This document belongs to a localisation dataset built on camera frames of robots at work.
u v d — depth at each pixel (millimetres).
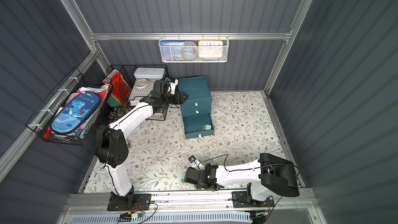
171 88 755
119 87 1031
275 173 487
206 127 987
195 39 889
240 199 738
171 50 920
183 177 805
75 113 650
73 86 753
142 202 738
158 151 911
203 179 623
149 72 1020
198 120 1009
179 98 791
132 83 1023
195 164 708
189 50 908
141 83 991
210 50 883
